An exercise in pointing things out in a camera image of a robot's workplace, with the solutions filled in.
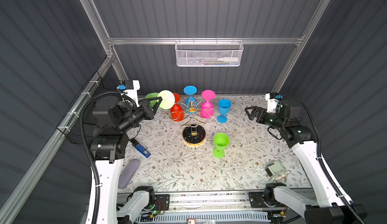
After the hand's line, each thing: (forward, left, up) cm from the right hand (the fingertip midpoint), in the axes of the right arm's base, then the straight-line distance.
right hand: (254, 111), depth 73 cm
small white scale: (-20, -13, -25) cm, 35 cm away
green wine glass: (-5, +15, -22) cm, 27 cm away
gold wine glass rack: (+3, +31, -27) cm, 41 cm away
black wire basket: (-12, +80, +8) cm, 81 cm away
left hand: (-7, +41, +17) cm, 45 cm away
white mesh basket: (+58, +20, -2) cm, 61 cm away
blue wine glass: (+18, +10, -16) cm, 26 cm away
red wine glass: (+7, +40, -8) cm, 41 cm away
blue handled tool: (-6, +63, -27) cm, 69 cm away
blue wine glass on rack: (+3, +31, +3) cm, 31 cm away
